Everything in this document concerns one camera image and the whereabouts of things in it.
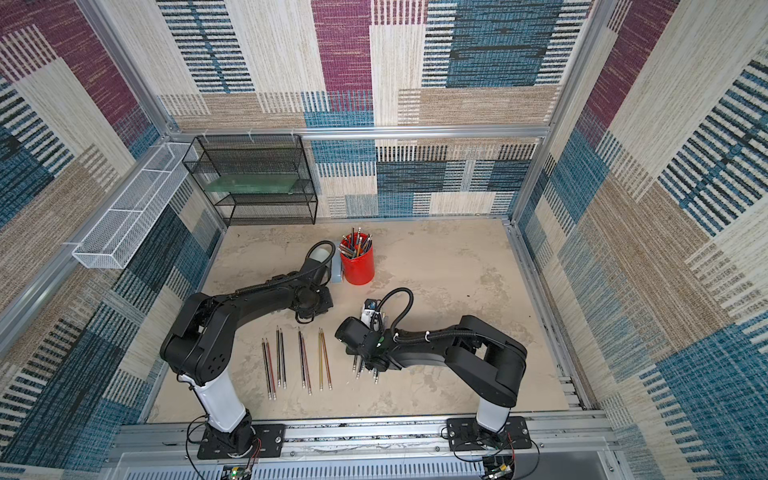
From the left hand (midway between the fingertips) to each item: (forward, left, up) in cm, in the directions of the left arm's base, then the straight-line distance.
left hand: (331, 306), depth 96 cm
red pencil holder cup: (+10, -9, +12) cm, 18 cm away
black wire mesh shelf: (+41, +25, +29) cm, 56 cm away
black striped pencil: (-22, +15, -1) cm, 26 cm away
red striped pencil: (-20, +15, -1) cm, 25 cm away
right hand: (-11, -10, 0) cm, 15 cm away
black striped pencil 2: (-17, +13, -1) cm, 22 cm away
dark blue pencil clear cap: (-18, -8, -1) cm, 20 cm away
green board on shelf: (+28, +23, +27) cm, 45 cm away
